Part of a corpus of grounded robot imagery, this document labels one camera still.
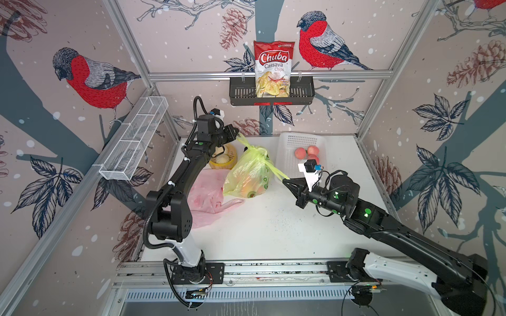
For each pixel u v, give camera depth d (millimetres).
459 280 395
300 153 1061
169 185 480
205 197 910
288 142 1113
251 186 719
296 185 587
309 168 543
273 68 852
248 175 702
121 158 717
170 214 456
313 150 1070
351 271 656
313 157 1039
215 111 766
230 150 1122
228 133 750
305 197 550
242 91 946
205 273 722
